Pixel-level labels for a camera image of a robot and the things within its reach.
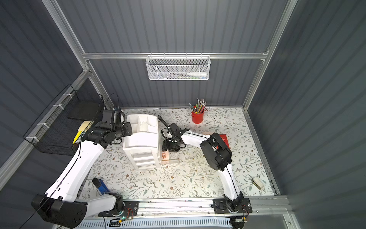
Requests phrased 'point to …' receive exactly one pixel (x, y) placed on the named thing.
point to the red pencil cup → (198, 118)
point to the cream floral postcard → (165, 155)
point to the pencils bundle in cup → (199, 108)
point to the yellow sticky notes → (85, 126)
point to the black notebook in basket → (85, 110)
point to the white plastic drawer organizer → (142, 148)
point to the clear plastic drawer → (174, 158)
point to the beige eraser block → (257, 182)
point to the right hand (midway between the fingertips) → (165, 150)
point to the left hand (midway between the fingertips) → (129, 128)
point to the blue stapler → (100, 184)
